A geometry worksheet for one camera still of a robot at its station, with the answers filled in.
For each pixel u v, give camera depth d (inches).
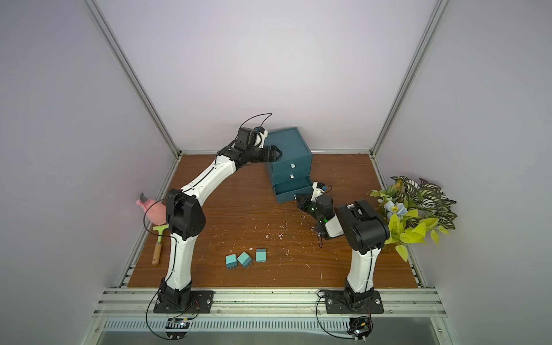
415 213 26.1
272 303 29.2
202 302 28.8
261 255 32.1
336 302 28.5
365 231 20.0
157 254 32.7
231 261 31.6
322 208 29.7
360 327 27.4
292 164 35.4
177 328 28.1
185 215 21.4
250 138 29.0
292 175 37.4
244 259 31.9
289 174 37.6
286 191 37.2
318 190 35.2
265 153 32.5
